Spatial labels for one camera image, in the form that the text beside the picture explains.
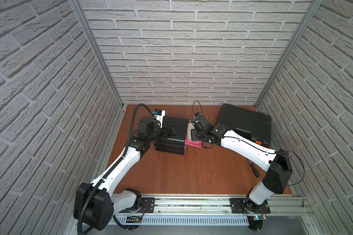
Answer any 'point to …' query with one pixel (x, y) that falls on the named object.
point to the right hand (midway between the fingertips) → (196, 132)
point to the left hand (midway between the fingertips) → (175, 123)
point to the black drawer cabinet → (175, 143)
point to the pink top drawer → (197, 144)
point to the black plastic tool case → (250, 125)
